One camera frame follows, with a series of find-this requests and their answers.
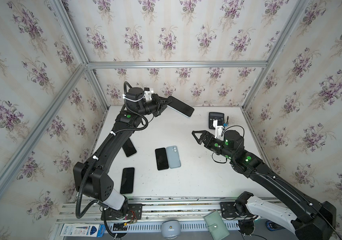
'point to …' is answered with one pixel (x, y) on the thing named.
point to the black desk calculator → (220, 117)
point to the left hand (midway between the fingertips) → (172, 97)
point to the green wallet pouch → (216, 226)
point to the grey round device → (171, 229)
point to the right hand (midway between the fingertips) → (194, 136)
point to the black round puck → (246, 226)
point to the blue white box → (85, 230)
